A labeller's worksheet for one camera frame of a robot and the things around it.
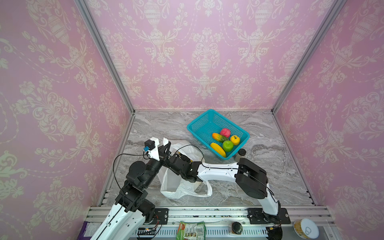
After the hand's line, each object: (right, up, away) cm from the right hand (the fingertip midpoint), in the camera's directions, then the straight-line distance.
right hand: (177, 158), depth 87 cm
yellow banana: (+26, +3, +6) cm, 27 cm away
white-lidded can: (+60, -27, -21) cm, 69 cm away
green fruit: (+31, +6, +6) cm, 33 cm away
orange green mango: (+27, +10, +13) cm, 32 cm away
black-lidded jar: (+30, -28, -19) cm, 45 cm away
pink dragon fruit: (+31, +14, +13) cm, 37 cm away
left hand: (0, +11, -21) cm, 23 cm away
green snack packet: (+9, -30, -18) cm, 36 cm away
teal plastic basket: (+24, +21, +25) cm, 41 cm away
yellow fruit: (+37, +10, +10) cm, 40 cm away
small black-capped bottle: (+37, +3, -1) cm, 38 cm away
